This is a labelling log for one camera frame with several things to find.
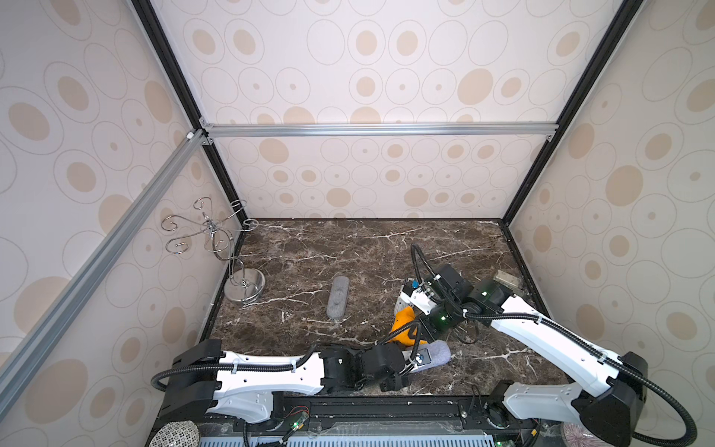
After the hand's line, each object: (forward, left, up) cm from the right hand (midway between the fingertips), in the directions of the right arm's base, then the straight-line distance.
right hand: (418, 331), depth 73 cm
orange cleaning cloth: (+2, +4, +4) cm, 6 cm away
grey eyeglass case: (+16, +24, -12) cm, 32 cm away
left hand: (-8, +1, -2) cm, 8 cm away
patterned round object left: (-24, +60, -12) cm, 66 cm away
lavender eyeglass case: (-6, -3, 0) cm, 7 cm away
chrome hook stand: (+19, +59, -11) cm, 62 cm away
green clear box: (+25, -35, -13) cm, 45 cm away
